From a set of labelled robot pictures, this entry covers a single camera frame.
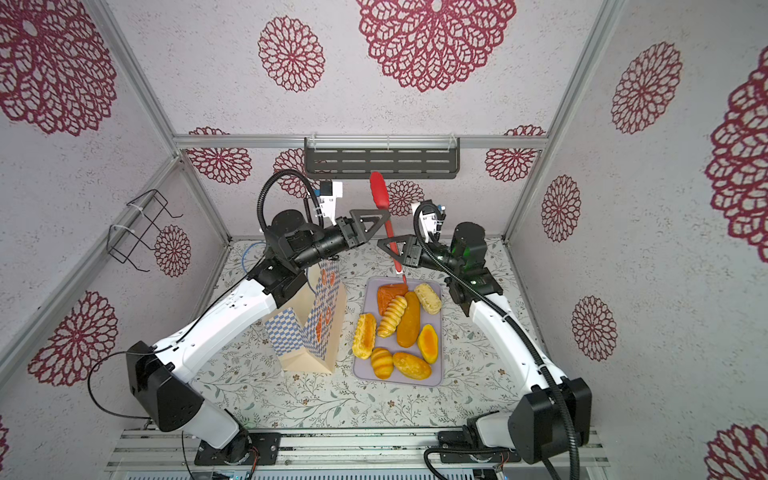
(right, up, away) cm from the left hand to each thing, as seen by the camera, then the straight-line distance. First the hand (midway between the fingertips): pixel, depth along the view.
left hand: (383, 219), depth 62 cm
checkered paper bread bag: (-17, -25, +5) cm, 31 cm away
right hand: (-1, -5, +2) cm, 5 cm away
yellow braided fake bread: (-5, -31, +27) cm, 41 cm away
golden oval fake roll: (+8, -37, +20) cm, 43 cm away
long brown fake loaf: (+7, -29, +27) cm, 40 cm away
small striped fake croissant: (0, -37, +23) cm, 43 cm away
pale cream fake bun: (+15, -21, +35) cm, 43 cm away
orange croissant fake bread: (+1, -18, +37) cm, 42 cm away
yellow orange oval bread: (+13, -33, +27) cm, 45 cm away
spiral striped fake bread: (+3, -25, +29) cm, 39 cm away
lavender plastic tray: (-6, -40, +24) cm, 47 cm away
